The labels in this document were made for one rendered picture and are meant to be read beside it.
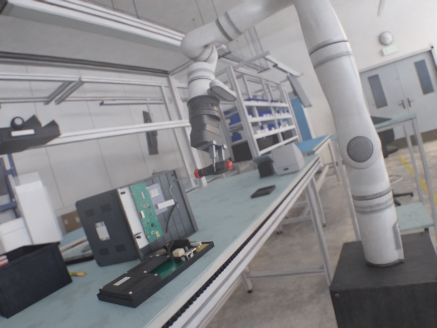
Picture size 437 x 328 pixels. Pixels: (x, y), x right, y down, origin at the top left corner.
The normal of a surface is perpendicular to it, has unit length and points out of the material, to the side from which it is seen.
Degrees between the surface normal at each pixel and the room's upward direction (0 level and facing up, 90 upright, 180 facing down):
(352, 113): 87
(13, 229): 90
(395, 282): 0
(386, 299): 90
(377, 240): 90
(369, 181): 18
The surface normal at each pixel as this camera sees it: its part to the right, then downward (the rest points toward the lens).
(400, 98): -0.45, 0.19
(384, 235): -0.22, 0.12
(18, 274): 0.84, -0.24
